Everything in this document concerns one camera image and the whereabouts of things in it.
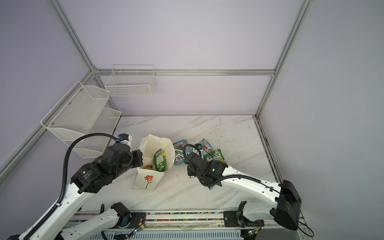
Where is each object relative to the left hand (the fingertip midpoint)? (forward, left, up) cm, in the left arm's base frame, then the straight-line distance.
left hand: (141, 155), depth 68 cm
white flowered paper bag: (-8, -3, -8) cm, 12 cm away
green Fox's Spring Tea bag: (+4, -5, -13) cm, 15 cm away
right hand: (0, -22, -11) cm, 25 cm away
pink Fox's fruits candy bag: (+4, +3, -20) cm, 21 cm away
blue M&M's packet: (-6, -35, -25) cm, 44 cm away
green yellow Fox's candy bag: (+14, -39, -24) cm, 48 cm away
